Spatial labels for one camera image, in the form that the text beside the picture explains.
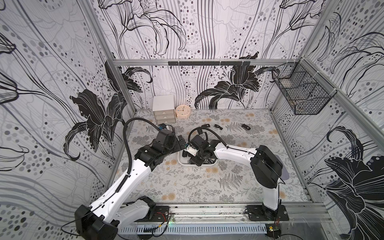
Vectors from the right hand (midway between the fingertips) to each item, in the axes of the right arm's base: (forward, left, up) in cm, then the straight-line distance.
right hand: (195, 156), depth 90 cm
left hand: (-2, +8, +16) cm, 18 cm away
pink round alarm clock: (+38, +10, 0) cm, 39 cm away
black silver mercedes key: (+24, -16, -2) cm, 29 cm away
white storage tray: (0, +7, -3) cm, 8 cm away
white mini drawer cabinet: (+31, +22, +11) cm, 40 cm away
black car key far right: (+24, -36, -2) cm, 44 cm away
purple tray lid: (-10, -51, -2) cm, 53 cm away
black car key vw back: (+25, -7, -2) cm, 26 cm away
